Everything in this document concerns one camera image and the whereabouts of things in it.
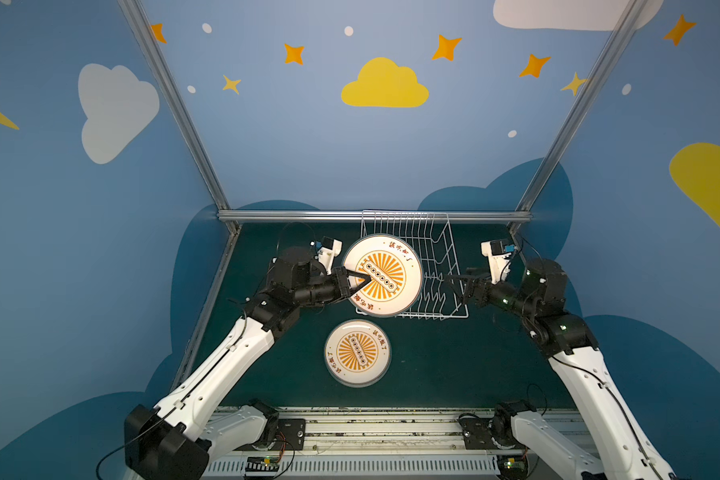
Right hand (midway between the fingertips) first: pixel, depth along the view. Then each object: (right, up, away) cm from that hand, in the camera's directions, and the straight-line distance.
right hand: (461, 271), depth 70 cm
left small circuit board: (-49, -48, +3) cm, 69 cm away
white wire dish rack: (+3, +12, +45) cm, 46 cm away
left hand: (-22, -1, -2) cm, 22 cm away
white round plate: (-25, -25, +16) cm, 39 cm away
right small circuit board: (+14, -49, +3) cm, 51 cm away
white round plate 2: (-16, 0, 0) cm, 16 cm away
